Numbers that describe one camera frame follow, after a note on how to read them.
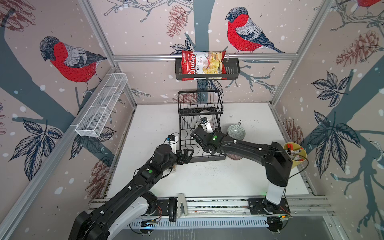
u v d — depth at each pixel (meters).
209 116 1.03
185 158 0.70
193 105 0.95
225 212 0.73
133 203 0.58
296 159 0.78
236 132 0.98
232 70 0.94
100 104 0.78
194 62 0.88
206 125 0.74
